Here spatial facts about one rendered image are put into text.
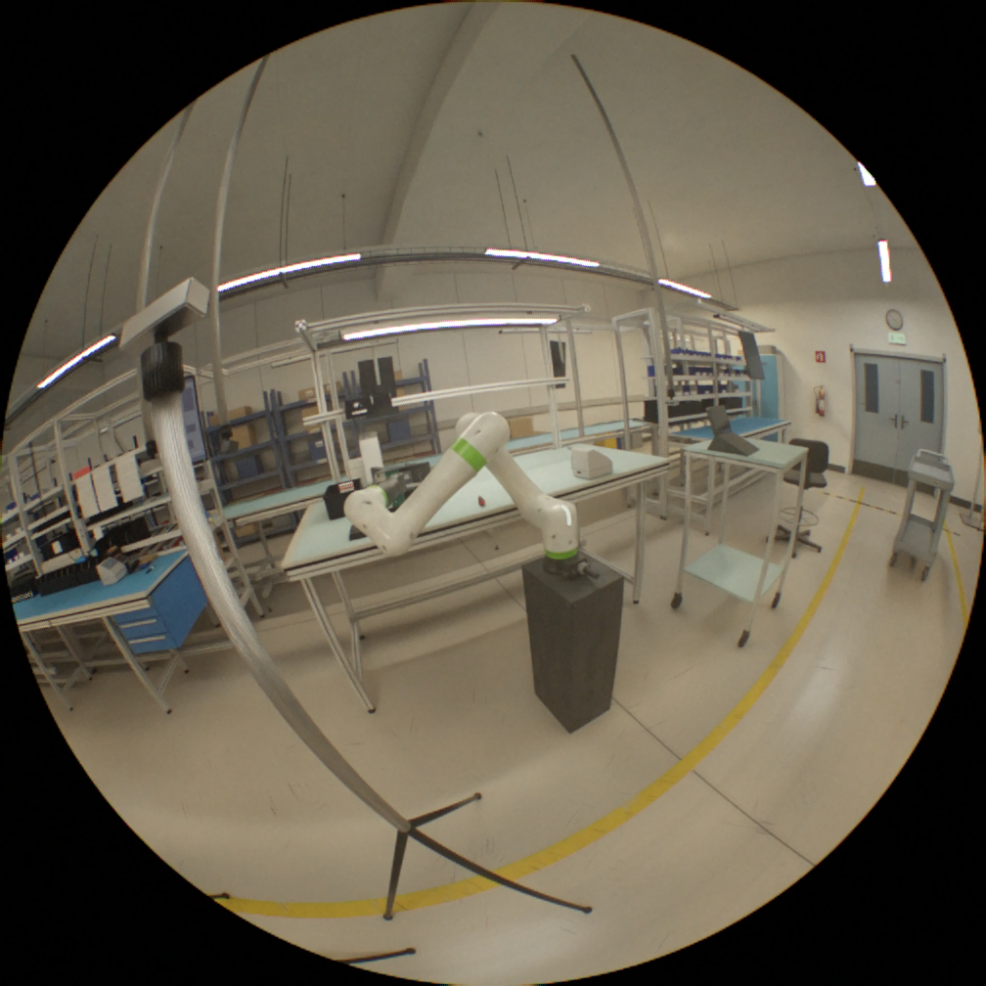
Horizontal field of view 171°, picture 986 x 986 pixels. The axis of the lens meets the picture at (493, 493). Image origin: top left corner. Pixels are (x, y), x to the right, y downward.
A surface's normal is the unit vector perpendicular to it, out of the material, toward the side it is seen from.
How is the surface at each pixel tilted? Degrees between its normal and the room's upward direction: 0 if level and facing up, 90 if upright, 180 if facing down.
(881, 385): 90
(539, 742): 0
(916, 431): 90
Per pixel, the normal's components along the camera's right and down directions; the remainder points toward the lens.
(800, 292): -0.91, 0.23
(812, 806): -0.14, -0.95
